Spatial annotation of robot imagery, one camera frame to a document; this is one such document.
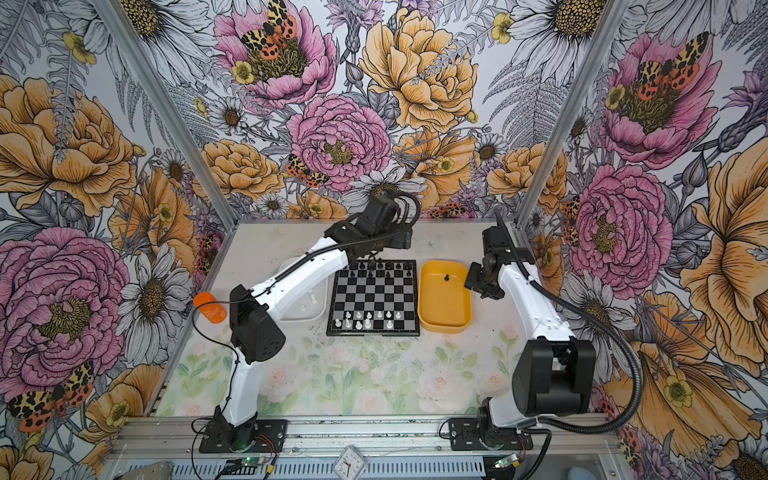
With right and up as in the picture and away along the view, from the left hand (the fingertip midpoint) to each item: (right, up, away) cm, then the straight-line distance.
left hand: (398, 239), depth 86 cm
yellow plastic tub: (+15, -21, +11) cm, 28 cm away
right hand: (+21, -15, -2) cm, 26 cm away
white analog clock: (-11, -52, -17) cm, 55 cm away
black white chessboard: (-7, -18, +11) cm, 23 cm away
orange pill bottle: (-54, -21, +4) cm, 59 cm away
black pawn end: (+17, -13, +19) cm, 28 cm away
